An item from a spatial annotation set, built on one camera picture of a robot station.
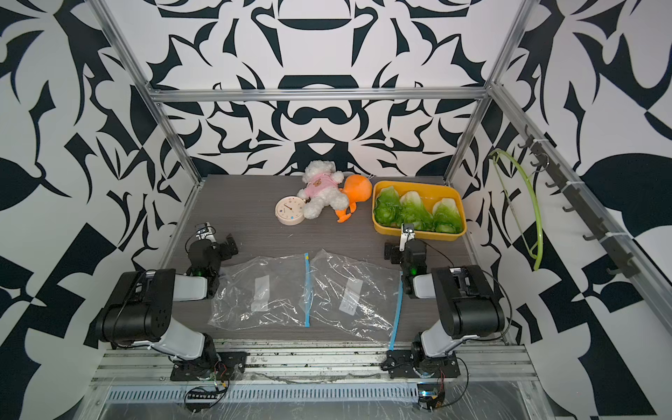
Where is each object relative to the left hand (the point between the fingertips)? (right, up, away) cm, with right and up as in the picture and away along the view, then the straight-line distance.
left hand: (213, 235), depth 93 cm
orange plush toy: (+52, +17, +17) cm, 58 cm away
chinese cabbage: (+62, +10, +4) cm, 63 cm away
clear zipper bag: (+23, -18, -6) cm, 29 cm away
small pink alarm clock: (+25, +9, +12) cm, 29 cm away
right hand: (+67, -1, +2) cm, 67 cm away
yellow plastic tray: (+84, +16, +21) cm, 88 cm away
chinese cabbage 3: (+83, +6, +3) cm, 84 cm away
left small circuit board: (+6, -43, -21) cm, 48 cm away
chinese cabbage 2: (+71, +8, +5) cm, 72 cm away
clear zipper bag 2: (+49, -19, -8) cm, 54 cm away
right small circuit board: (+68, -39, -22) cm, 81 cm away
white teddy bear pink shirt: (+37, +17, +12) cm, 43 cm away
